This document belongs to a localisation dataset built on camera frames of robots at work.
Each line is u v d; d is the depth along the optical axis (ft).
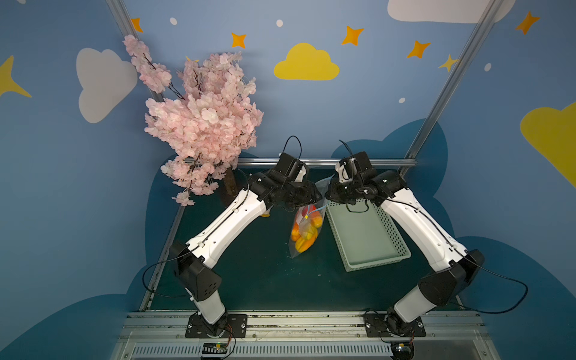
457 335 2.41
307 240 2.90
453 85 2.84
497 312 1.41
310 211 2.30
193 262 1.39
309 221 2.63
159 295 2.69
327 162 2.05
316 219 2.79
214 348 2.40
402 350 2.40
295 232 2.92
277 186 1.68
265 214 3.39
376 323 2.46
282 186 1.82
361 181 1.84
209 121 1.82
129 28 2.36
